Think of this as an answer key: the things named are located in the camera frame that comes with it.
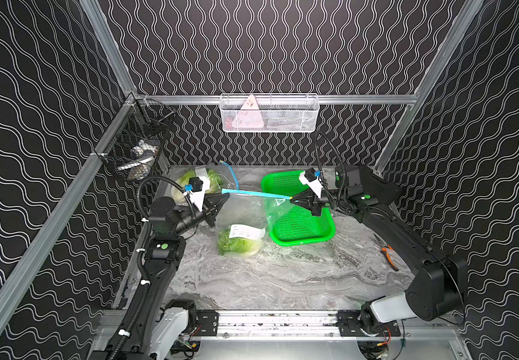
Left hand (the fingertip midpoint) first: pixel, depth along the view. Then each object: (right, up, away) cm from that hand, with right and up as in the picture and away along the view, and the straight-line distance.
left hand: (226, 191), depth 66 cm
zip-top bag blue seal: (+2, 0, +2) cm, 3 cm away
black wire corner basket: (-41, +31, +31) cm, 60 cm away
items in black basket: (-35, +13, +19) cm, 41 cm away
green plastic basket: (+24, -14, +32) cm, 42 cm away
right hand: (+22, -2, +11) cm, 24 cm away
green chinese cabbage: (+2, -20, +13) cm, 24 cm away
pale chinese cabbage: (-9, +4, +35) cm, 36 cm away
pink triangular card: (+6, +30, +23) cm, 38 cm away
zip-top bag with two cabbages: (-4, +7, +40) cm, 41 cm away
